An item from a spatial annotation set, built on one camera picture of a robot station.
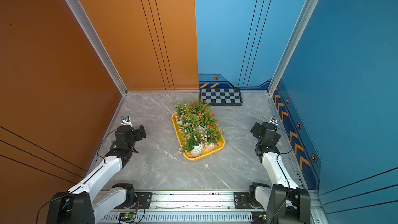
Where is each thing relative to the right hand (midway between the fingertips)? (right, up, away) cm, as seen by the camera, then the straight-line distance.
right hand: (265, 127), depth 86 cm
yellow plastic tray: (-34, -15, -5) cm, 38 cm away
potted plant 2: (-30, -4, -7) cm, 31 cm away
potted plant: (-37, +7, -2) cm, 37 cm away
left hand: (-74, +1, 0) cm, 74 cm away
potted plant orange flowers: (-43, +3, -5) cm, 43 cm away
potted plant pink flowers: (-40, -6, -5) cm, 41 cm away
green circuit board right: (-9, -39, -17) cm, 43 cm away
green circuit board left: (-70, -40, -15) cm, 82 cm away
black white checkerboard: (-21, +19, +26) cm, 39 cm away
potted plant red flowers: (-47, +9, +2) cm, 48 cm away
